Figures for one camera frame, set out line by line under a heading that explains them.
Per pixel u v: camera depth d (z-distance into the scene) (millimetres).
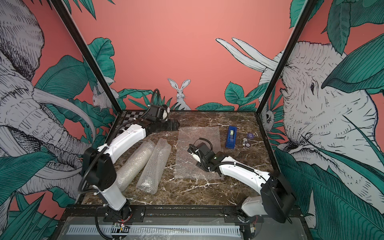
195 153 721
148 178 781
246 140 1039
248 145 1010
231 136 985
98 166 452
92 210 745
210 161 623
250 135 1069
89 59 882
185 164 904
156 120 677
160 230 701
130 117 1140
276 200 417
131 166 818
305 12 707
